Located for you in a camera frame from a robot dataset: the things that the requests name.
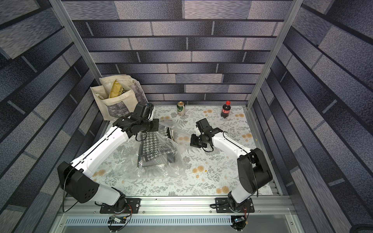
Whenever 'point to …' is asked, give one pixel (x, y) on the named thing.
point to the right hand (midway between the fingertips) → (190, 142)
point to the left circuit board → (117, 220)
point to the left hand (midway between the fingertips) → (158, 122)
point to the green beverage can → (180, 108)
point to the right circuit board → (239, 223)
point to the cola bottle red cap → (226, 109)
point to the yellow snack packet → (116, 90)
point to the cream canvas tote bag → (113, 108)
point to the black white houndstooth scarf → (156, 148)
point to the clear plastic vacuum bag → (123, 159)
